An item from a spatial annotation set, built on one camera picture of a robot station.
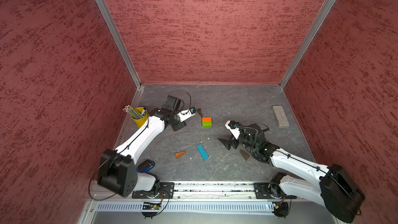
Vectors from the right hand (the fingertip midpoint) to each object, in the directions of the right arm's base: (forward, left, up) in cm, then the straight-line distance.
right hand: (223, 134), depth 81 cm
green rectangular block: (+12, +9, -10) cm, 18 cm away
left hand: (+7, +25, +2) cm, 25 cm away
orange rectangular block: (+16, +8, -10) cm, 21 cm away
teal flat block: (-6, +12, -10) cm, 17 cm away
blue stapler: (-14, +41, -6) cm, 44 cm away
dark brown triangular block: (+22, +13, -10) cm, 27 cm away
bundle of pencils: (+14, +51, +4) cm, 53 cm away
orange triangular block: (-8, +25, -9) cm, 27 cm away
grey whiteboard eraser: (+17, -41, -10) cm, 45 cm away
